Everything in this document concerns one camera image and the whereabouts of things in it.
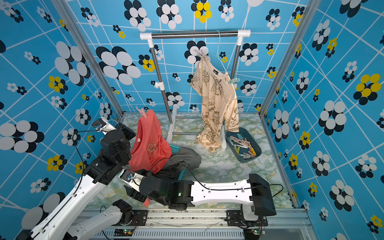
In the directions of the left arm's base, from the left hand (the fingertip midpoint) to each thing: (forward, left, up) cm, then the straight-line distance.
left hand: (124, 121), depth 65 cm
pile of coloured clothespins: (+10, -63, -36) cm, 73 cm away
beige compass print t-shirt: (+16, -44, -4) cm, 48 cm away
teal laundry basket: (-12, -27, -29) cm, 41 cm away
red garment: (0, -6, -25) cm, 25 cm away
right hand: (-21, -7, -9) cm, 24 cm away
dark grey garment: (-5, -27, -24) cm, 37 cm away
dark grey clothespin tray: (+19, -67, -34) cm, 78 cm away
